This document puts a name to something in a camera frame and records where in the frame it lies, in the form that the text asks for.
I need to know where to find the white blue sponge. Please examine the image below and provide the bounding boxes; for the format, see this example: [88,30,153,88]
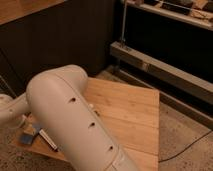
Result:
[19,123,41,145]

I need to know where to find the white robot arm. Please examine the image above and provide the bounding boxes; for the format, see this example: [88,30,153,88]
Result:
[0,65,139,171]

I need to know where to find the small dark packet box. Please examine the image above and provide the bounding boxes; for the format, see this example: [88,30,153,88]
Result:
[39,129,58,151]

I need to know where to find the dark cabinet with wood top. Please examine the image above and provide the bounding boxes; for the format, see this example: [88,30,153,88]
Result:
[0,0,116,95]

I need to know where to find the wooden board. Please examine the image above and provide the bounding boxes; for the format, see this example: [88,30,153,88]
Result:
[12,78,159,171]

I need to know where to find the grey metal shelf rack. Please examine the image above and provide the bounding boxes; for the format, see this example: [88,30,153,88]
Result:
[110,0,213,129]

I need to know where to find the black floor cable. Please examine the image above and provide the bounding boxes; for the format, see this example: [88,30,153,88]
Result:
[158,129,213,164]

